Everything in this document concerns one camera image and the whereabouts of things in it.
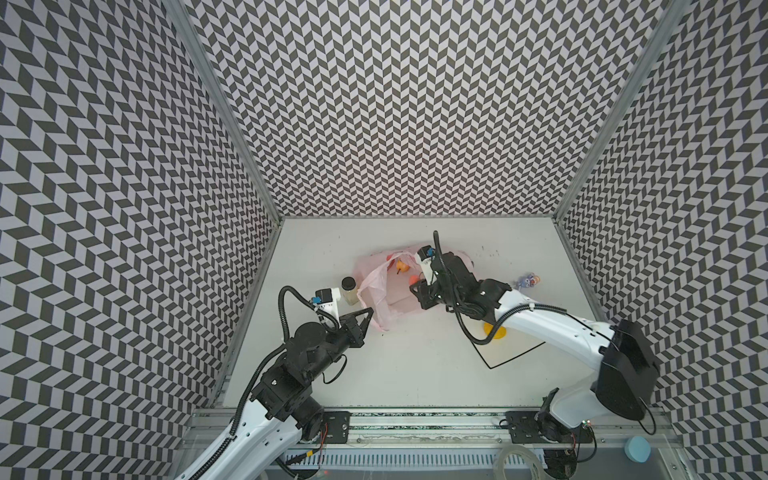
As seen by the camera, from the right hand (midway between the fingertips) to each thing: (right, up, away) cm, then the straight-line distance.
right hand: (415, 295), depth 80 cm
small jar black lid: (-19, +1, +6) cm, 20 cm away
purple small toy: (+38, +1, +16) cm, 42 cm away
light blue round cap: (+52, -35, -10) cm, 64 cm away
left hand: (-10, -3, -9) cm, 14 cm away
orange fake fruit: (-4, +6, +19) cm, 20 cm away
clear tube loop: (+26, -33, -14) cm, 44 cm away
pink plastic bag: (-8, +4, -1) cm, 9 cm away
